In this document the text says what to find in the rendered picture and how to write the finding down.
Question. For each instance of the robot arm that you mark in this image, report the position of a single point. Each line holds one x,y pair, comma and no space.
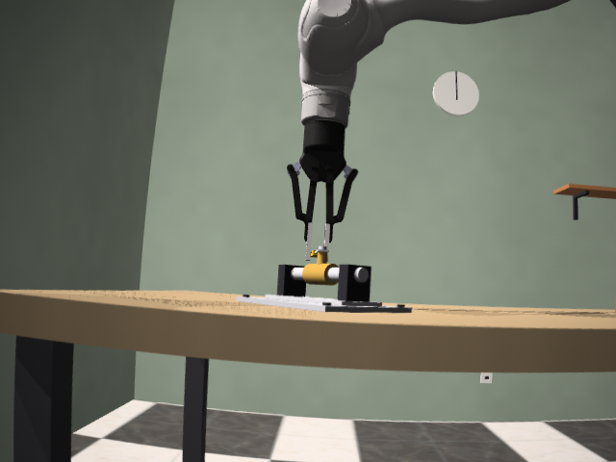
334,35

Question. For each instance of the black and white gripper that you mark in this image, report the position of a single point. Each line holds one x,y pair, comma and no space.
322,163

